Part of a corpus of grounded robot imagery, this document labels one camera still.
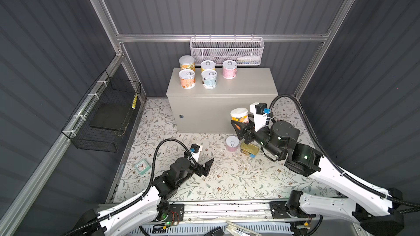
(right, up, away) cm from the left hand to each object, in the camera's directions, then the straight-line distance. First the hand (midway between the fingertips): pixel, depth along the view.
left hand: (205, 155), depth 79 cm
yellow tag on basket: (-37, +26, +4) cm, 45 cm away
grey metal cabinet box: (-2, +22, +5) cm, 23 cm away
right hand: (+14, +18, -18) cm, 29 cm away
